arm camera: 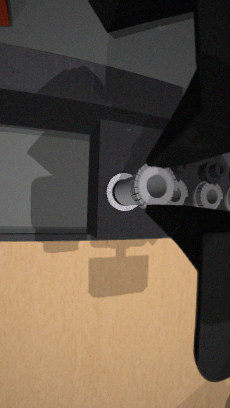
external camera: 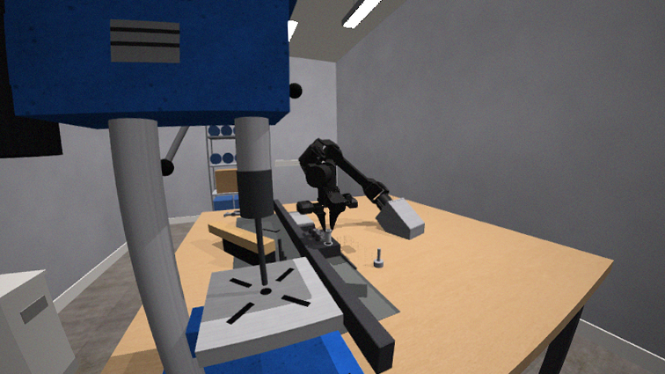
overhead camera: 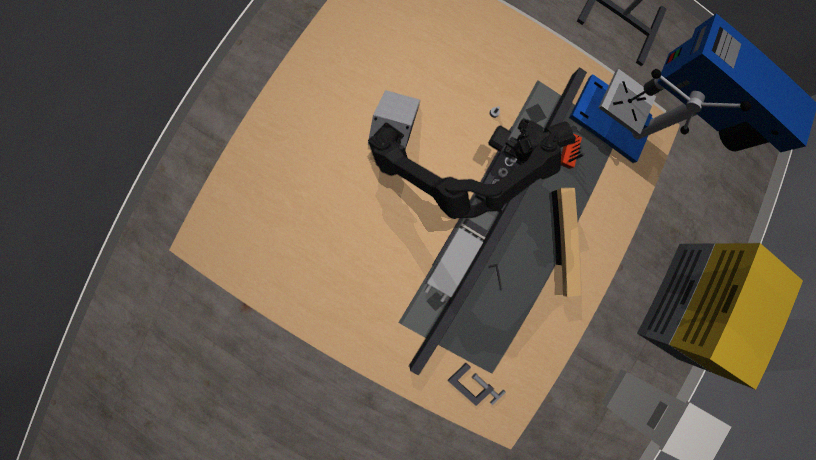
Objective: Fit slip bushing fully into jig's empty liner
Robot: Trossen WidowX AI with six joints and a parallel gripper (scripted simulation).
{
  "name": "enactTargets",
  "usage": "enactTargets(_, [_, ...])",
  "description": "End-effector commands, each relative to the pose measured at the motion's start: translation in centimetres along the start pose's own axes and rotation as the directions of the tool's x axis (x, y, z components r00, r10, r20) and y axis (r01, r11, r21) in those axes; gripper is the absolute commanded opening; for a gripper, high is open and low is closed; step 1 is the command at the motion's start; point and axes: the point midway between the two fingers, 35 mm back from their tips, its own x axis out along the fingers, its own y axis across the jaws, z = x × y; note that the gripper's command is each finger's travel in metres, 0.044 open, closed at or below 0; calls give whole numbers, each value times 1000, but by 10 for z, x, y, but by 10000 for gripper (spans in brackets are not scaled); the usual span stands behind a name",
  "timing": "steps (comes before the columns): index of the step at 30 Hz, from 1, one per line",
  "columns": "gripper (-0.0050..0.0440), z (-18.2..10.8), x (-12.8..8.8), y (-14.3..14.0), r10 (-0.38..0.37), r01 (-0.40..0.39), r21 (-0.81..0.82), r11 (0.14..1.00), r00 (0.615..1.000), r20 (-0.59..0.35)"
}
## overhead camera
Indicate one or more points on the dark grey c-clamp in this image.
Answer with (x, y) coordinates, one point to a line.
(488, 389)

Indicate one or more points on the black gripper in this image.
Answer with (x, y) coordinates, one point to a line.
(500, 138)

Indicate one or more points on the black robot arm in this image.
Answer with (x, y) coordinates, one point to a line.
(452, 197)

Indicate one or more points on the black long square bar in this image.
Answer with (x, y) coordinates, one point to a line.
(489, 244)

